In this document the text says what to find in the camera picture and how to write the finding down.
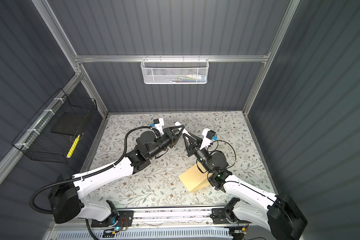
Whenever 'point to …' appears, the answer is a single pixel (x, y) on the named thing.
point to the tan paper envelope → (196, 178)
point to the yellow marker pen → (73, 147)
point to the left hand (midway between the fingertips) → (186, 127)
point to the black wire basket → (52, 134)
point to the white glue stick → (184, 131)
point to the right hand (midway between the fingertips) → (186, 136)
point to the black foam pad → (70, 123)
